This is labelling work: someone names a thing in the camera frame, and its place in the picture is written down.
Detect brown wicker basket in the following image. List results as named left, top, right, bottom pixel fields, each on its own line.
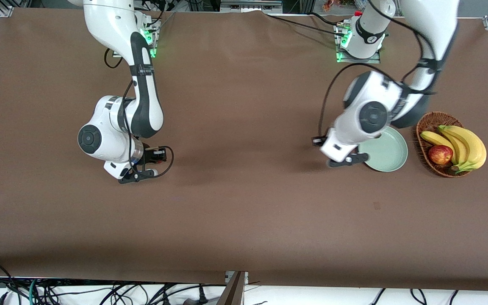
left=416, top=111, right=477, bottom=178

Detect silver metal frame box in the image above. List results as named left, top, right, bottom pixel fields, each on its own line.
left=221, top=0, right=283, bottom=13

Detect orange colourful background object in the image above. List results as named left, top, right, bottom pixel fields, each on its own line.
left=322, top=0, right=357, bottom=12

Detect yellow banana bunch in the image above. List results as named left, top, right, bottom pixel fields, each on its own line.
left=421, top=125, right=487, bottom=174

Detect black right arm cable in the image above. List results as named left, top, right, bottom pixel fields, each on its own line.
left=104, top=48, right=174, bottom=178

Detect black cables on table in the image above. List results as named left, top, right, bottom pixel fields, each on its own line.
left=265, top=12, right=347, bottom=37

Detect red apple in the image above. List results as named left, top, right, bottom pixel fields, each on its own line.
left=428, top=145, right=454, bottom=165

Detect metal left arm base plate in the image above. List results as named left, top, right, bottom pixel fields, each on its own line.
left=335, top=23, right=381, bottom=64

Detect brown table cover sheet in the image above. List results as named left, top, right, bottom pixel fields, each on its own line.
left=0, top=8, right=488, bottom=293

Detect pale green round plate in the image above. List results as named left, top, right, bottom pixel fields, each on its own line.
left=358, top=126, right=408, bottom=172

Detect aluminium corner bracket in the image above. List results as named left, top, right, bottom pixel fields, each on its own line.
left=0, top=0, right=31, bottom=17

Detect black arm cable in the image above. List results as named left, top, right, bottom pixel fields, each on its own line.
left=104, top=48, right=174, bottom=178
left=318, top=0, right=439, bottom=138

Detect black floor cable bundle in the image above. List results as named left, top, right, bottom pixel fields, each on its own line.
left=0, top=258, right=227, bottom=305
left=371, top=288, right=460, bottom=305

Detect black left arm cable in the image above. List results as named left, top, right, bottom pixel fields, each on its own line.
left=318, top=0, right=439, bottom=138

